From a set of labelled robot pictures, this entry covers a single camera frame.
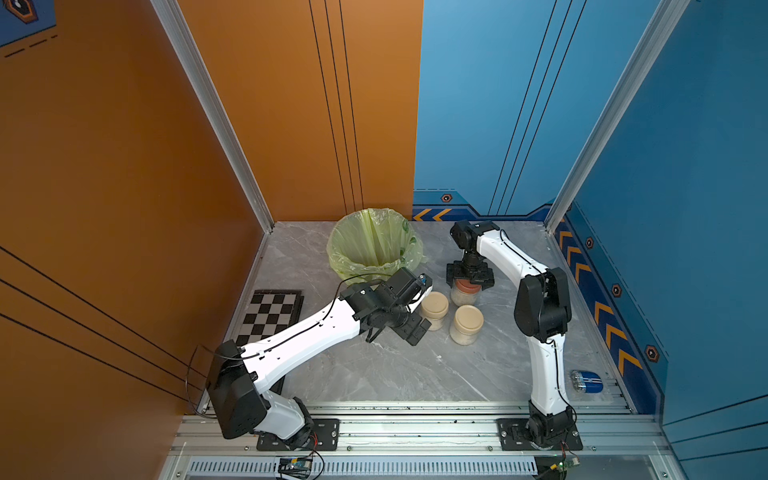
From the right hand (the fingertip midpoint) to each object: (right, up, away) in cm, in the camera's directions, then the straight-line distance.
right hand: (464, 285), depth 96 cm
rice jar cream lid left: (-11, -5, -11) cm, 16 cm away
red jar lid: (-2, +1, -8) cm, 8 cm away
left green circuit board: (-46, -41, -24) cm, 67 cm away
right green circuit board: (+17, -39, -26) cm, 50 cm away
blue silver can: (+29, -24, -17) cm, 41 cm away
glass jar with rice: (-2, -4, -2) cm, 5 cm away
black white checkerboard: (-61, -8, -4) cm, 62 cm away
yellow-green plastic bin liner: (-31, +13, -3) cm, 34 cm away
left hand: (-18, -5, -19) cm, 27 cm away
